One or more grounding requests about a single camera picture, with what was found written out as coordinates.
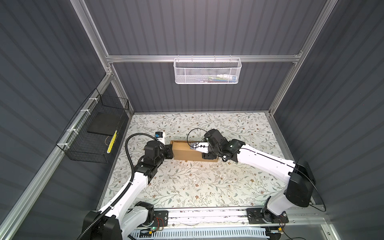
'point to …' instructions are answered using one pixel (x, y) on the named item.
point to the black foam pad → (105, 123)
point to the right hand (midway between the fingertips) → (205, 145)
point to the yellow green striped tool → (114, 137)
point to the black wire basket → (91, 136)
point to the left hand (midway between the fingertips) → (171, 145)
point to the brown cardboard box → (182, 151)
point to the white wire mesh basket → (207, 71)
